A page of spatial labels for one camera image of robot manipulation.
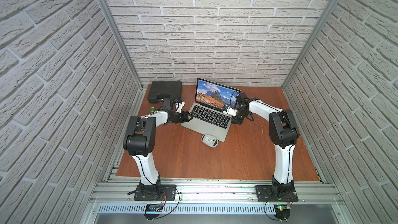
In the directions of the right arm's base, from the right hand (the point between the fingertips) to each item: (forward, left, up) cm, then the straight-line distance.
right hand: (237, 119), depth 101 cm
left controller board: (-47, +50, -2) cm, 68 cm away
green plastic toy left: (+8, +56, +6) cm, 57 cm away
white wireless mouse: (-16, +20, +4) cm, 26 cm away
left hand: (+2, +32, +5) cm, 32 cm away
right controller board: (-51, -12, -2) cm, 52 cm away
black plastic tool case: (+25, +53, +7) cm, 59 cm away
